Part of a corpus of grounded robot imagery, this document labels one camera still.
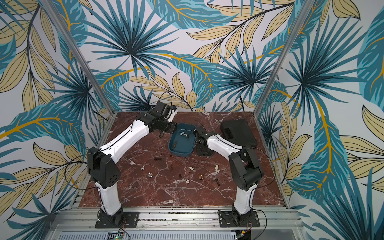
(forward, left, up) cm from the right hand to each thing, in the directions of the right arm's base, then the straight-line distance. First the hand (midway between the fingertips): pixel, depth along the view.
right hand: (204, 152), depth 94 cm
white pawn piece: (-9, +8, -3) cm, 13 cm away
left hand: (+7, +18, +16) cm, 25 cm away
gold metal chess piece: (-15, +3, -3) cm, 15 cm away
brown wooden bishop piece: (+7, +19, -3) cm, 21 cm away
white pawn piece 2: (-9, -7, -2) cm, 12 cm away
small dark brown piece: (-14, +15, -4) cm, 21 cm away
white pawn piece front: (-17, +11, -3) cm, 20 cm away
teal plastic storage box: (+12, +14, -5) cm, 19 cm away
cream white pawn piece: (+16, +15, -1) cm, 22 cm away
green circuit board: (-42, +43, -6) cm, 60 cm away
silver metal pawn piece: (+14, +11, -1) cm, 18 cm away
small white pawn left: (-8, +38, -3) cm, 39 cm away
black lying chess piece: (-1, +29, -4) cm, 30 cm away
